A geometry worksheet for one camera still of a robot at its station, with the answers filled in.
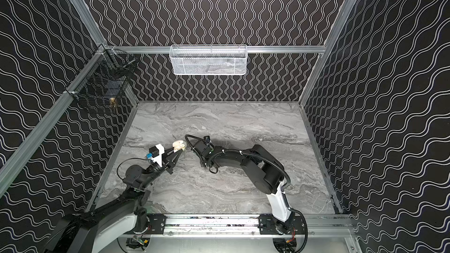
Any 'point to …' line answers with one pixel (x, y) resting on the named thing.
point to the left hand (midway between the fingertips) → (183, 150)
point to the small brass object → (112, 101)
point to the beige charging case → (178, 145)
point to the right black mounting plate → (267, 225)
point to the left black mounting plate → (157, 222)
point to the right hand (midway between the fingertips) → (210, 159)
